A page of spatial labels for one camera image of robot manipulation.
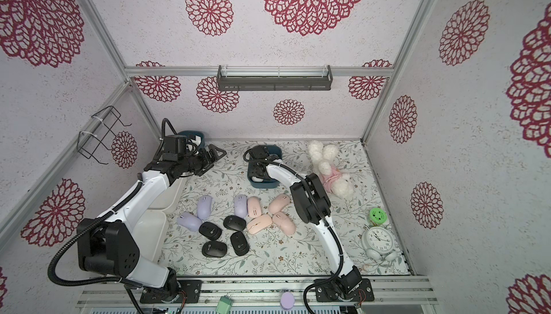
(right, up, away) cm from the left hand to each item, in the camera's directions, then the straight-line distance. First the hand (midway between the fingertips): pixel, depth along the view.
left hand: (221, 158), depth 84 cm
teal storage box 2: (+22, +5, +25) cm, 34 cm away
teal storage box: (-25, +14, +34) cm, 45 cm away
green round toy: (+64, -24, +4) cm, 68 cm away
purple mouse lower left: (-14, -26, +5) cm, 31 cm away
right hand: (+11, -5, +20) cm, 24 cm away
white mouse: (+13, -10, +15) cm, 22 cm away
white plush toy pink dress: (+46, -9, +8) cm, 47 cm away
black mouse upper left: (-5, -29, +2) cm, 29 cm away
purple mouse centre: (+7, -20, +8) cm, 23 cm away
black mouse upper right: (+5, -27, +4) cm, 27 cm away
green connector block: (+5, -48, -14) cm, 50 cm away
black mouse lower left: (-2, -35, -2) cm, 35 cm away
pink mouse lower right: (+24, -26, +4) cm, 36 cm away
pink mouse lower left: (+14, -27, +4) cm, 31 cm away
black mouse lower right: (+8, -33, -1) cm, 34 cm away
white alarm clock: (+61, -32, -2) cm, 68 cm away
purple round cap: (+25, -44, -19) cm, 54 cm away
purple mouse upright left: (-10, -21, +10) cm, 25 cm away
